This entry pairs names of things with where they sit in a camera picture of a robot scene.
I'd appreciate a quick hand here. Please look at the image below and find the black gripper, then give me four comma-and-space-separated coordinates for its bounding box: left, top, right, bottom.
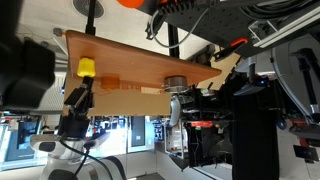
63, 75, 96, 118

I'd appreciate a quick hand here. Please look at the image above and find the black blurry camera housing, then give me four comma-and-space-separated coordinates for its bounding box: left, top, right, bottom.
0, 0, 57, 113

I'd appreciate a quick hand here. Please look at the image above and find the black vertical pole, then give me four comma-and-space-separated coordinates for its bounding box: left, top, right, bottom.
167, 23, 181, 58

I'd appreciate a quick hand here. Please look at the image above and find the yellow cylinder block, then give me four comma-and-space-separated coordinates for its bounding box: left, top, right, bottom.
76, 56, 97, 79

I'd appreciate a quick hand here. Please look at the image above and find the silver metal bowl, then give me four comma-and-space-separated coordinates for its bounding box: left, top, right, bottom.
162, 75, 190, 94

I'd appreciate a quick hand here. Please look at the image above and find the small brown block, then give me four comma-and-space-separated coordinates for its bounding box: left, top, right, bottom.
100, 76, 121, 91

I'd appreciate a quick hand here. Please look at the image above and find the black perforated mounting board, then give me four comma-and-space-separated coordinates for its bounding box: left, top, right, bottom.
138, 0, 320, 58

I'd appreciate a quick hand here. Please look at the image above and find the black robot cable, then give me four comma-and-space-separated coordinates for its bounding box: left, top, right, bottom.
59, 139, 113, 180

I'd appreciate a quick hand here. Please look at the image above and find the aluminium extrusion profile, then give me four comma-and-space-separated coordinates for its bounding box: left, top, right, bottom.
249, 5, 320, 48

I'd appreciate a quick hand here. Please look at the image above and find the grey cable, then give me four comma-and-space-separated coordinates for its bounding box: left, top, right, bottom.
150, 7, 210, 50

